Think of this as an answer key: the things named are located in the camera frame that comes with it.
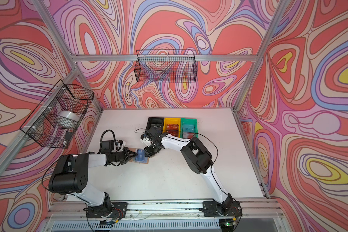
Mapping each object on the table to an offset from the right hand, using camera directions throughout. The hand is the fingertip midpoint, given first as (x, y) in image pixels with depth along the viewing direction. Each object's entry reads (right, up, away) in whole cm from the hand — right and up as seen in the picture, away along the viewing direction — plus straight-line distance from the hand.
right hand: (149, 157), depth 94 cm
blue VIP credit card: (-5, +1, -2) cm, 5 cm away
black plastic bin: (+3, +23, +12) cm, 26 cm away
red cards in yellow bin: (+15, +18, +11) cm, 26 cm away
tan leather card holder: (-10, +4, +1) cm, 11 cm away
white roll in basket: (-36, +24, -24) cm, 49 cm away
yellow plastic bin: (+15, +24, +13) cm, 31 cm away
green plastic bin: (+27, +19, +11) cm, 35 cm away
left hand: (-7, +3, -2) cm, 8 cm away
